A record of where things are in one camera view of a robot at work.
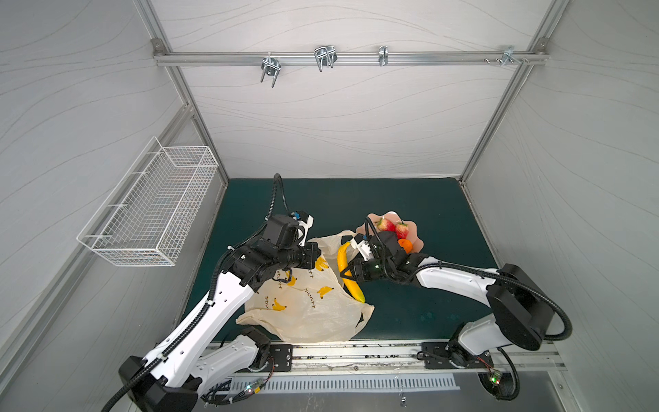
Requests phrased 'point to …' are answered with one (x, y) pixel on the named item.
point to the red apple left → (385, 225)
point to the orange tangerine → (407, 245)
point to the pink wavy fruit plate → (413, 236)
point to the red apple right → (402, 230)
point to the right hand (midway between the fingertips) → (342, 274)
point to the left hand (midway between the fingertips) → (317, 253)
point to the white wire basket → (146, 219)
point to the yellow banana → (342, 259)
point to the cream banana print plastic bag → (310, 305)
